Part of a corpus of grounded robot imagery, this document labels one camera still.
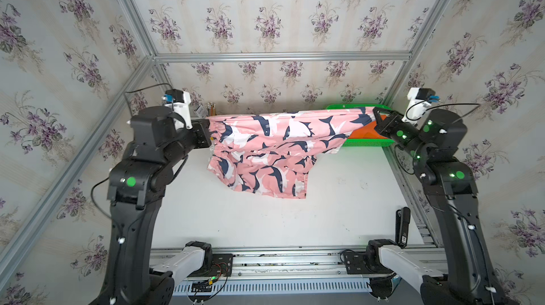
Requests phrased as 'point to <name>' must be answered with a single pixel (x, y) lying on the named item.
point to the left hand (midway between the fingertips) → (208, 119)
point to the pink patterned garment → (269, 154)
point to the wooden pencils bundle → (211, 109)
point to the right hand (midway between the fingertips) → (382, 106)
